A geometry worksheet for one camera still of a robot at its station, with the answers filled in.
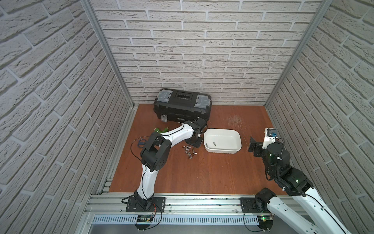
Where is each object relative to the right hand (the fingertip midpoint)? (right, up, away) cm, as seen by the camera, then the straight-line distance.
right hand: (262, 138), depth 70 cm
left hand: (-31, -6, +24) cm, 40 cm away
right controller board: (+2, -41, 0) cm, 41 cm away
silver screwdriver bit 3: (-38, -11, +24) cm, 47 cm away
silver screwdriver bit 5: (-33, -13, +23) cm, 42 cm away
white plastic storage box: (-14, -6, +29) cm, 32 cm away
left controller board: (-58, -41, +3) cm, 72 cm away
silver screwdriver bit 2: (-40, -9, +25) cm, 48 cm away
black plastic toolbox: (-48, +19, +28) cm, 59 cm away
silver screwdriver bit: (-19, -8, +28) cm, 34 cm away
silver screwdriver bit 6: (-36, -14, +22) cm, 45 cm away
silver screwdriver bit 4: (-39, -12, +23) cm, 46 cm away
